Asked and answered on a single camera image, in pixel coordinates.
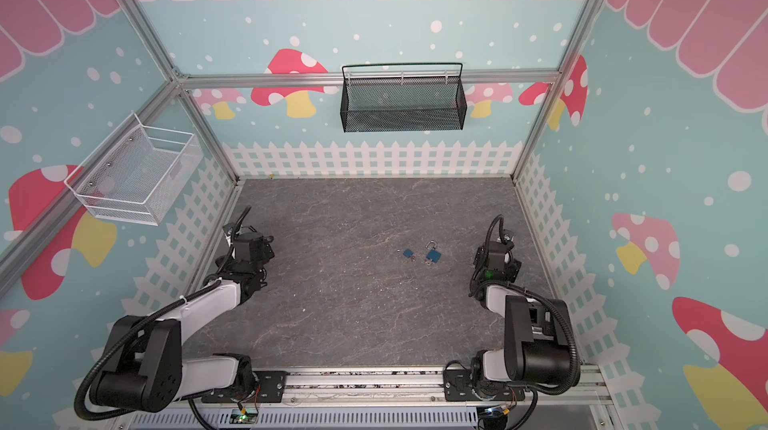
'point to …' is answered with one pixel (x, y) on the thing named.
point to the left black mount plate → (270, 388)
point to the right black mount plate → (458, 387)
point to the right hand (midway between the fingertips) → (499, 252)
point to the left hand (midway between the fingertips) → (246, 251)
